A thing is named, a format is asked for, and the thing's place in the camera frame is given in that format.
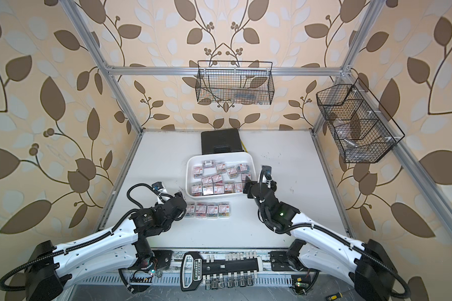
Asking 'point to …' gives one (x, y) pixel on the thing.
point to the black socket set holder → (236, 269)
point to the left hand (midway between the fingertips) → (176, 195)
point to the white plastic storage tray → (217, 175)
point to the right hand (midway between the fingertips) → (255, 179)
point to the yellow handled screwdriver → (335, 296)
